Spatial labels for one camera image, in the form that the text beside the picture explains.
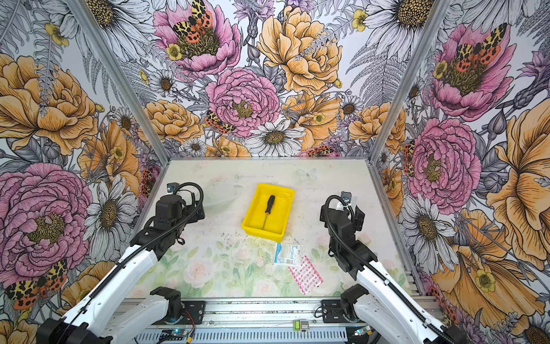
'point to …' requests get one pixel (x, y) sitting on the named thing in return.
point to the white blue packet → (288, 254)
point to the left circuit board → (176, 334)
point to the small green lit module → (301, 325)
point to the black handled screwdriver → (268, 208)
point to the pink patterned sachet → (306, 275)
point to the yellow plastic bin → (271, 226)
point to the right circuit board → (364, 330)
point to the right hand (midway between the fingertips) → (341, 211)
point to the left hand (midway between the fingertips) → (189, 210)
